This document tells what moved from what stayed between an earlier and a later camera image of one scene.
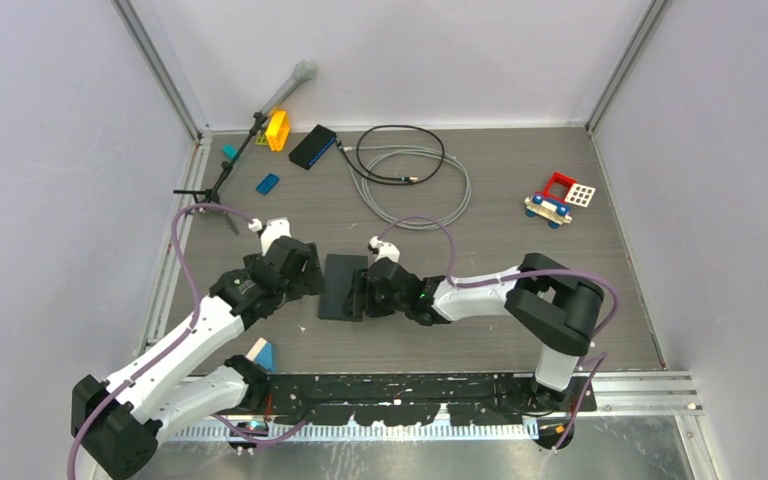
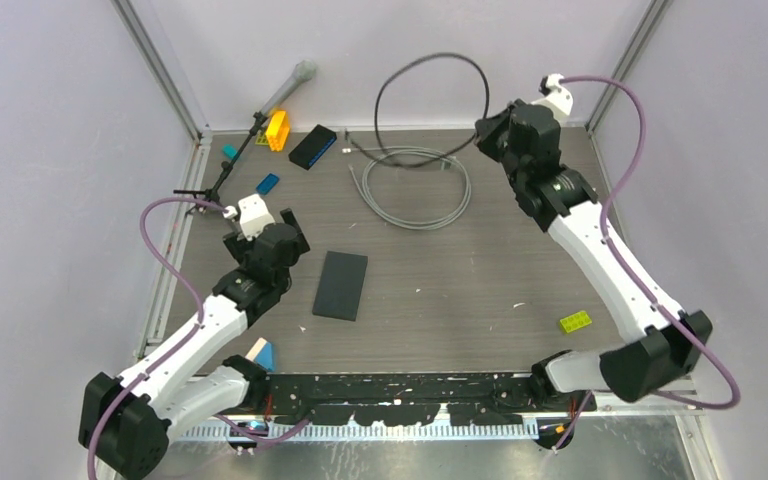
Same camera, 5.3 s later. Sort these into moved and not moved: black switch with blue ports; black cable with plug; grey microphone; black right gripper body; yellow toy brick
Moved: black right gripper body; black cable with plug
Not moved: grey microphone; yellow toy brick; black switch with blue ports
